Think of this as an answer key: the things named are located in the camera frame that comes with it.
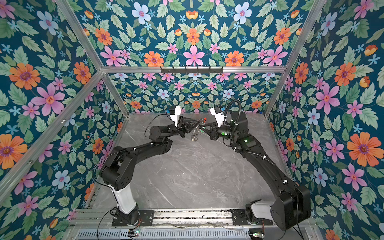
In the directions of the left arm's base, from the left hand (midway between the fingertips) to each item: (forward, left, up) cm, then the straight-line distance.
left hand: (198, 124), depth 65 cm
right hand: (+3, -3, -3) cm, 6 cm away
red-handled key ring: (-2, +2, -5) cm, 5 cm away
